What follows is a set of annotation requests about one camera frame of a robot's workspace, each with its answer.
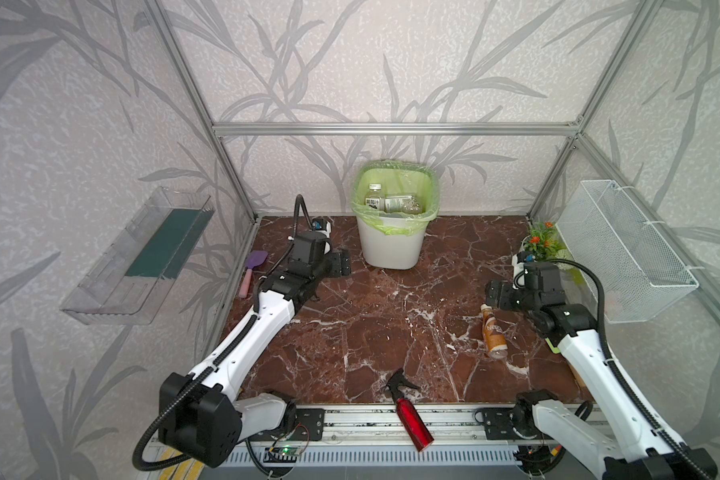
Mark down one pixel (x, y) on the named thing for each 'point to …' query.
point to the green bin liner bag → (397, 178)
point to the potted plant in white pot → (544, 244)
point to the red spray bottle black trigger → (411, 422)
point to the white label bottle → (375, 199)
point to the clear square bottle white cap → (400, 204)
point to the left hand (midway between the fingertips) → (340, 244)
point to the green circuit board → (281, 454)
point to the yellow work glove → (189, 470)
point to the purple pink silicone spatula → (252, 256)
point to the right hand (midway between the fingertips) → (502, 278)
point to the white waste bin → (389, 251)
